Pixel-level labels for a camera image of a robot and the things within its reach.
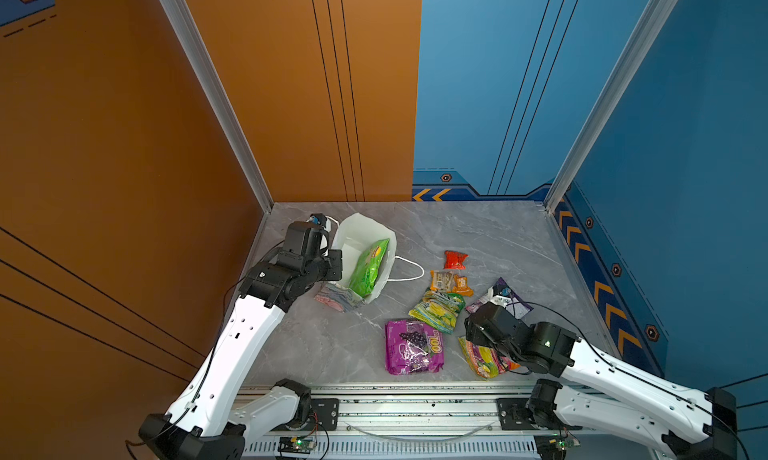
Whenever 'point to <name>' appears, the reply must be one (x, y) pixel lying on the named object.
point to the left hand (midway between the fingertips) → (337, 254)
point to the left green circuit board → (295, 445)
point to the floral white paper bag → (353, 235)
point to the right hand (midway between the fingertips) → (468, 327)
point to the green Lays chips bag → (368, 268)
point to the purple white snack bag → (501, 295)
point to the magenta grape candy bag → (412, 347)
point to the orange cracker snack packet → (450, 282)
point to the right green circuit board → (563, 444)
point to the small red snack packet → (454, 260)
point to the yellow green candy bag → (439, 308)
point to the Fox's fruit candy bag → (484, 361)
